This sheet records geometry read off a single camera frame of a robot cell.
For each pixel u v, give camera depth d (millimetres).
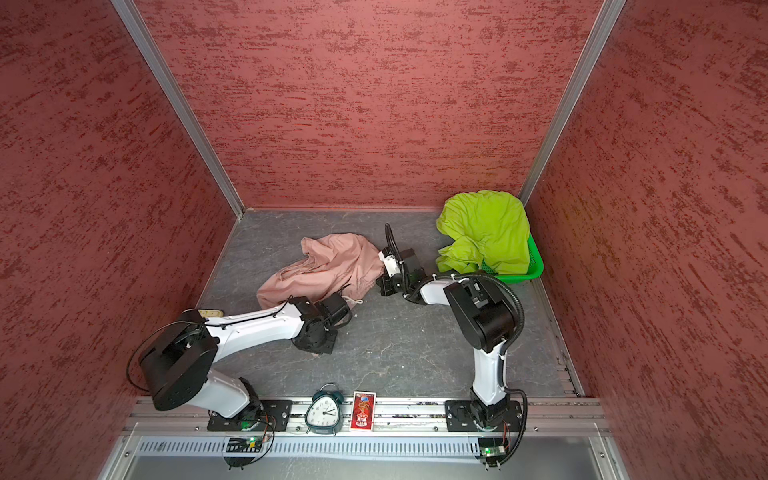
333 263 1008
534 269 952
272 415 732
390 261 897
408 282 780
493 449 706
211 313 900
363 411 738
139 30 731
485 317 518
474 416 671
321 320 645
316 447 709
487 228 1129
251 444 699
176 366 432
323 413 711
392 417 758
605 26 730
